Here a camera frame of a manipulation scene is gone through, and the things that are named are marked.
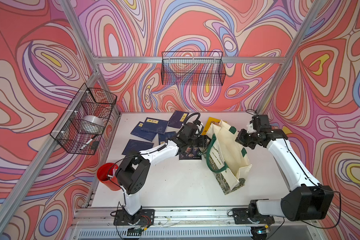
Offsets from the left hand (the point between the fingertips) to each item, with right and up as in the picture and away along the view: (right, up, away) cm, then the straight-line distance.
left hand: (210, 141), depth 84 cm
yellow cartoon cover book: (+6, +13, +29) cm, 32 cm away
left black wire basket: (-68, +6, -18) cm, 71 cm away
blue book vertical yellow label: (-29, 0, +18) cm, 34 cm away
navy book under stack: (-44, +3, +23) cm, 50 cm away
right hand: (+14, -1, -3) cm, 14 cm away
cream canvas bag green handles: (+10, -10, +5) cm, 15 cm away
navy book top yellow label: (-36, +9, +27) cm, 47 cm away
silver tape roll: (-59, +9, -14) cm, 61 cm away
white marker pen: (-62, +1, -12) cm, 63 cm away
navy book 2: (-49, -5, +17) cm, 52 cm away
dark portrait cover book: (-11, -9, +12) cm, 18 cm away
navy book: (-19, +14, +30) cm, 39 cm away
